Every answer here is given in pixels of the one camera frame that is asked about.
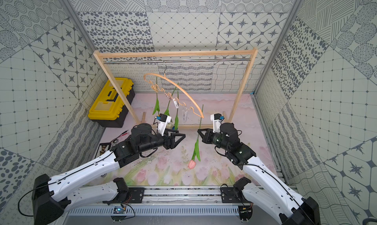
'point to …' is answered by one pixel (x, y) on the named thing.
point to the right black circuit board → (245, 211)
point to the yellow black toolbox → (108, 110)
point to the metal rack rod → (138, 60)
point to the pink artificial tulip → (192, 164)
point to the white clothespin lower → (185, 117)
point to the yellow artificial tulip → (157, 106)
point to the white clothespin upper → (175, 103)
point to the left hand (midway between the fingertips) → (182, 130)
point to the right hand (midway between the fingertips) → (198, 132)
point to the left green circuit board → (118, 210)
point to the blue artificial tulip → (176, 125)
